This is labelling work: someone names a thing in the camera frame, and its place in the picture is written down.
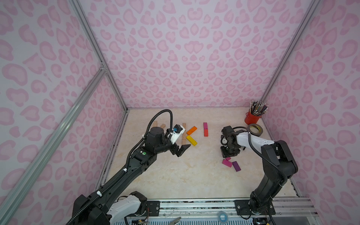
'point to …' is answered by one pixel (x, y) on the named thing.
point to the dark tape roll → (257, 126)
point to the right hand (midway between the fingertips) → (225, 154)
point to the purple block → (236, 166)
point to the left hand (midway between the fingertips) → (187, 140)
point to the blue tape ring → (219, 219)
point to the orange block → (191, 130)
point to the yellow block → (191, 140)
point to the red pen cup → (251, 119)
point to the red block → (206, 132)
